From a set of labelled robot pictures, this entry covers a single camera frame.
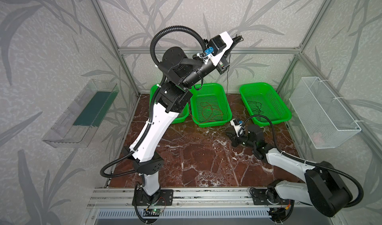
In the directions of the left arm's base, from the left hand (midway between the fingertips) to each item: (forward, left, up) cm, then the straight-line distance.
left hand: (241, 32), depth 39 cm
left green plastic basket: (+14, +23, -61) cm, 67 cm away
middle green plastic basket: (+30, +4, -69) cm, 75 cm away
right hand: (+3, -5, -56) cm, 57 cm away
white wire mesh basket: (-6, -44, -35) cm, 56 cm away
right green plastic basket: (+37, -39, -70) cm, 88 cm away
